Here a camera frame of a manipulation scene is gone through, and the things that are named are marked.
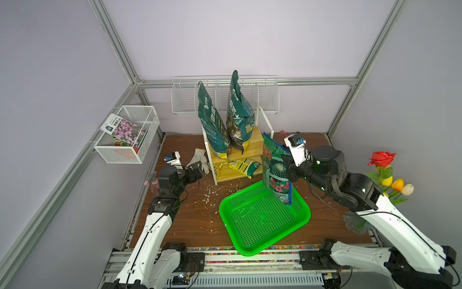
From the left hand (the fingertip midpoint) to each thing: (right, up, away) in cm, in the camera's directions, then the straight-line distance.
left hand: (194, 165), depth 78 cm
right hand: (+35, +5, -16) cm, 39 cm away
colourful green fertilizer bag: (+33, -1, -12) cm, 35 cm away
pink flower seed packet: (-28, +15, -5) cm, 32 cm away
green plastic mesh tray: (+28, -27, +7) cm, 39 cm away
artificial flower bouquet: (+76, -7, -14) cm, 77 cm away
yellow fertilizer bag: (+24, -2, +19) cm, 31 cm away
